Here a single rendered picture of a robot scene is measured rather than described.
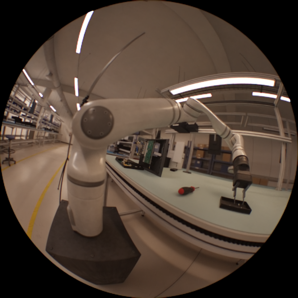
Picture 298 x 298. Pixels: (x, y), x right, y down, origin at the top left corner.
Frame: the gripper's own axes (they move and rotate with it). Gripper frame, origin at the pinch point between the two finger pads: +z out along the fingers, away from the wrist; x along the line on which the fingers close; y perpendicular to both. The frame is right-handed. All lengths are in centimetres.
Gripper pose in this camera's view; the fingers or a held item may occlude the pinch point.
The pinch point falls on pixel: (238, 204)
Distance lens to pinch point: 36.2
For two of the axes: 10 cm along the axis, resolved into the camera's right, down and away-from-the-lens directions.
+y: -2.7, -8.2, -5.1
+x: 7.6, 1.4, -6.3
